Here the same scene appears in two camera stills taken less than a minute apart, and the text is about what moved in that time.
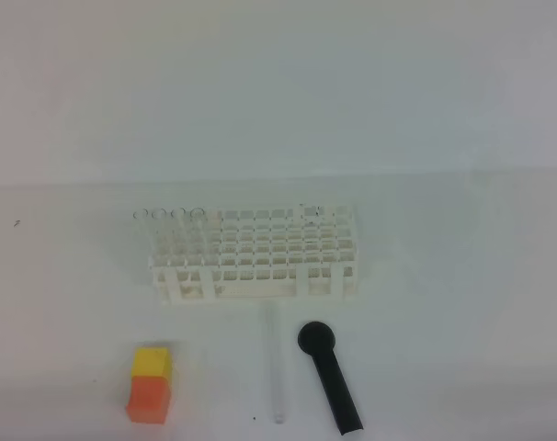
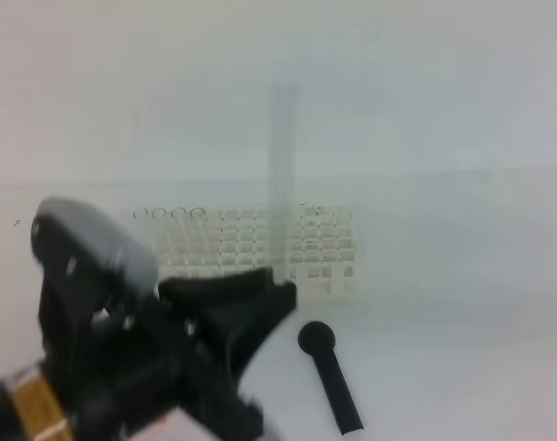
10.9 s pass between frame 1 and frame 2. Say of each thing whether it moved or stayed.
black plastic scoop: stayed
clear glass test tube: moved
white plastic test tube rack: stayed
